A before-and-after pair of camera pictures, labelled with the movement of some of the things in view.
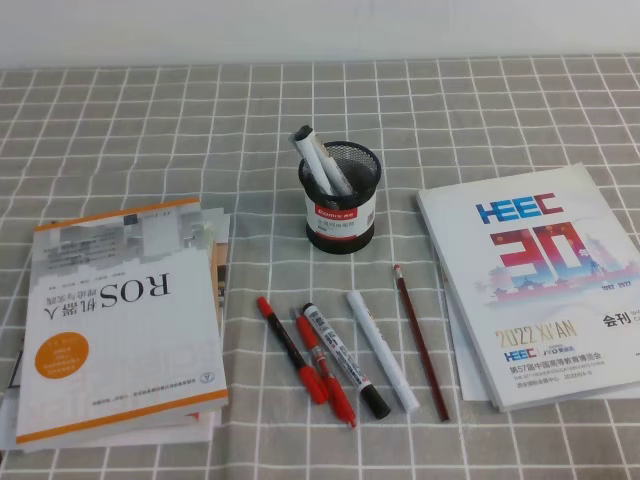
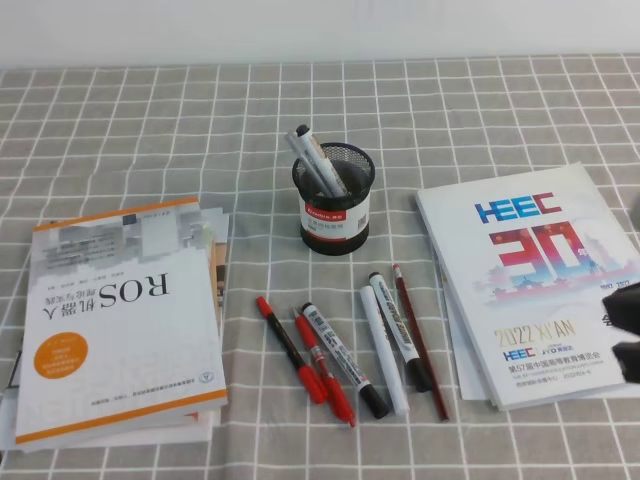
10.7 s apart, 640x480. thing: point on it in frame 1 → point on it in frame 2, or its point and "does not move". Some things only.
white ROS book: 121,324 does not move
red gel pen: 336,393 does not move
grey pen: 337,178 → 308,161
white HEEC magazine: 547,279 does not move
